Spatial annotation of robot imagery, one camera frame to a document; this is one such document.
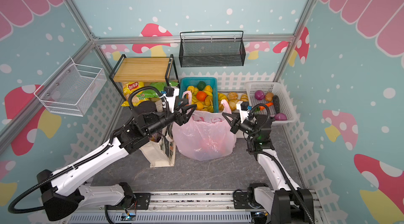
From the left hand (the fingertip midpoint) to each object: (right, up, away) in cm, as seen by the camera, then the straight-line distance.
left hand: (192, 106), depth 64 cm
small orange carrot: (+49, +1, +45) cm, 67 cm away
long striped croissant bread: (+17, +1, +2) cm, 17 cm away
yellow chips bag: (-40, +11, +27) cm, 50 cm away
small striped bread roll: (+33, +7, +48) cm, 59 cm away
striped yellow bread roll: (+16, +7, +48) cm, 51 cm away
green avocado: (+2, +15, +49) cm, 51 cm away
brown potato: (+50, +7, +48) cm, 70 cm away
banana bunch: (+6, +1, +41) cm, 42 cm away
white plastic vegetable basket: (+56, +13, +48) cm, 75 cm away
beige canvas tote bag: (-18, -24, +15) cm, 34 cm away
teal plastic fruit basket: (-10, +18, +50) cm, 54 cm away
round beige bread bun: (+24, +8, +48) cm, 54 cm away
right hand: (+14, -4, +9) cm, 17 cm away
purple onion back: (+44, +9, +48) cm, 65 cm away
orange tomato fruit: (+2, +7, +42) cm, 42 cm away
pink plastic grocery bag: (+5, -15, +15) cm, 22 cm away
